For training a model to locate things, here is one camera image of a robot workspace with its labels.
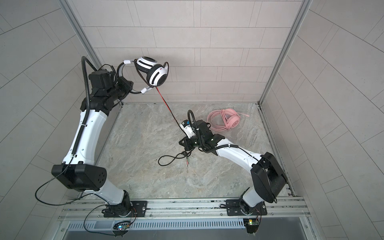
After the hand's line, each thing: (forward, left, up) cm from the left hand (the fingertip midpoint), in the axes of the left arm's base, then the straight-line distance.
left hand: (135, 77), depth 71 cm
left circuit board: (-57, +3, -37) cm, 68 cm away
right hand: (-21, -21, -26) cm, 40 cm away
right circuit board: (-56, -56, -40) cm, 88 cm away
